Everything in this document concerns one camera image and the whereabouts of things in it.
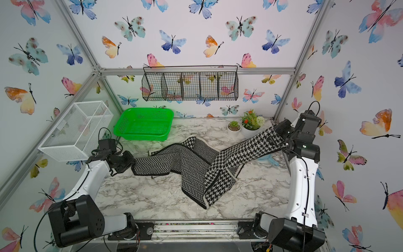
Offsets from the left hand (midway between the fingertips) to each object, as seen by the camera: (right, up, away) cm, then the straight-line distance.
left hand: (136, 158), depth 86 cm
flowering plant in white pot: (+65, +19, +10) cm, 69 cm away
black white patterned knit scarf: (+39, -11, +2) cm, 40 cm away
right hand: (+72, +19, -17) cm, 76 cm away
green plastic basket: (-6, +20, +32) cm, 38 cm away
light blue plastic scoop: (+77, -1, +11) cm, 78 cm away
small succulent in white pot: (+56, +17, +18) cm, 61 cm away
